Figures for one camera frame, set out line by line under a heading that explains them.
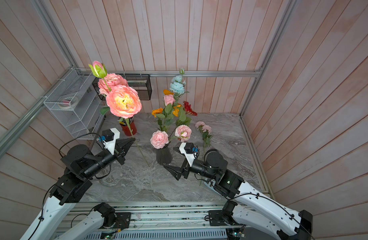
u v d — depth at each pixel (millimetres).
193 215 767
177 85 680
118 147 525
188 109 681
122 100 335
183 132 562
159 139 606
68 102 743
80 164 430
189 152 503
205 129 1040
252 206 462
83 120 779
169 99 660
